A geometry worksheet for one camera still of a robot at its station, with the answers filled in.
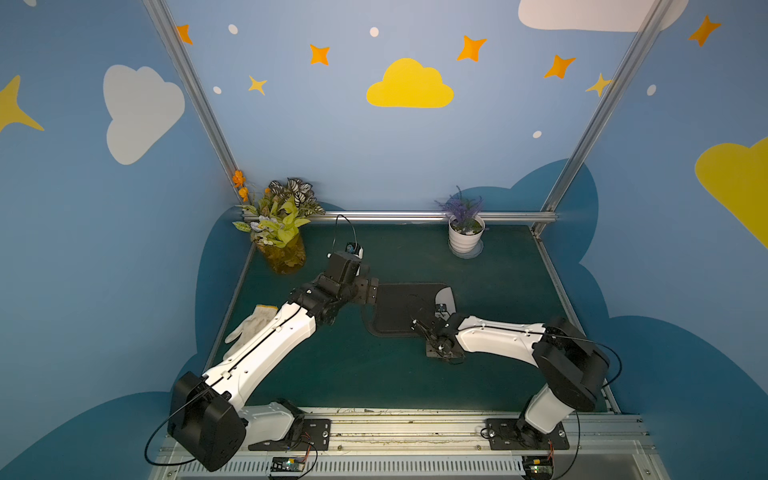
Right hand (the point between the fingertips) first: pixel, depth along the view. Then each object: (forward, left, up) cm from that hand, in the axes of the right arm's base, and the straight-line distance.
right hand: (440, 344), depth 90 cm
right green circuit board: (-29, -23, -2) cm, 37 cm away
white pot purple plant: (+41, -10, +11) cm, 43 cm away
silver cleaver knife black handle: (+18, -3, 0) cm, 18 cm away
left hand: (+9, +24, +21) cm, 33 cm away
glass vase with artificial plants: (+27, +54, +23) cm, 65 cm away
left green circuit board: (-33, +39, -1) cm, 51 cm away
